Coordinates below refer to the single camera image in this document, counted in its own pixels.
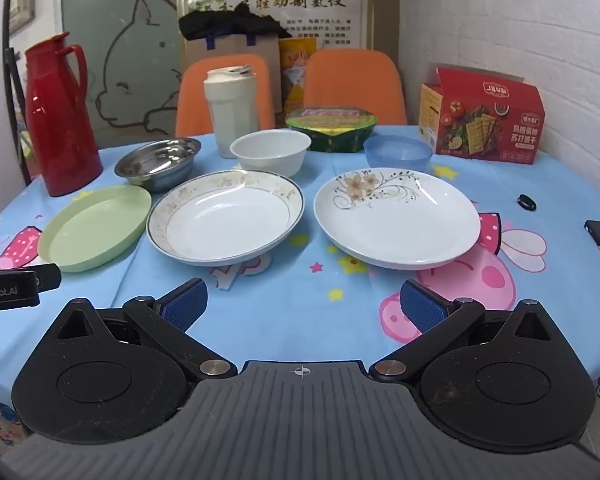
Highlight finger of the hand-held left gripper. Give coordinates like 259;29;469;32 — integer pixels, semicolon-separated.
30;263;61;292

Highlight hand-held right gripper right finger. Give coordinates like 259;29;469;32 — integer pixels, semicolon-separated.
369;279;556;381

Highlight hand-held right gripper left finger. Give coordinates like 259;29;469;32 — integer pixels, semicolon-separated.
54;279;239;380

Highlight green plastic plate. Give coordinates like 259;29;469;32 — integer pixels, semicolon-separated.
37;185;152;274

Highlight floral white plate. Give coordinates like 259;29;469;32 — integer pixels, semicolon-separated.
313;167;482;270

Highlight gold-rimmed white plate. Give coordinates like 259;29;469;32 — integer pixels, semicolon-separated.
146;170;305;267

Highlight stainless steel bowl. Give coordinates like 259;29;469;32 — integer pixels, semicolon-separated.
114;137;202;193

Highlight white ceramic bowl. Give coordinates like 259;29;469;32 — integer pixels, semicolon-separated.
229;129;312;179

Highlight blue cartoon tablecloth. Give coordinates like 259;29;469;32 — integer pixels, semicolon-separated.
0;125;600;461

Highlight red thermos jug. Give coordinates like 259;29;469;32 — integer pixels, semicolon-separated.
24;31;104;198

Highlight blue plastic bowl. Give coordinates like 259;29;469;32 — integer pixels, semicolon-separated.
363;135;434;172

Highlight black metal stand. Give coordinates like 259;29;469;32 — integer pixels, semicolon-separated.
2;47;33;186

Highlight red cracker box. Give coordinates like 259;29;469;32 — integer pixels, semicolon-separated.
419;66;546;166

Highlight green instant noodle bowl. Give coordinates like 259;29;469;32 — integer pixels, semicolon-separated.
285;106;379;153

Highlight white tumbler with lid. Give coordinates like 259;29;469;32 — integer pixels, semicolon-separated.
203;65;259;160

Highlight orange chair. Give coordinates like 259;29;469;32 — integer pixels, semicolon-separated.
175;54;276;138
304;49;408;126

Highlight yellow snack packet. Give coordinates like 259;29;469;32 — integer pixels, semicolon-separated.
279;36;318;115

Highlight cardboard box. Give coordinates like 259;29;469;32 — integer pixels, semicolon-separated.
182;32;283;116

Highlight white wall box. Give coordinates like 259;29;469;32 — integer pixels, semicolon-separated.
9;0;36;31

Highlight wall poster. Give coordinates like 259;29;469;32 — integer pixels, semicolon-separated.
184;0;371;51

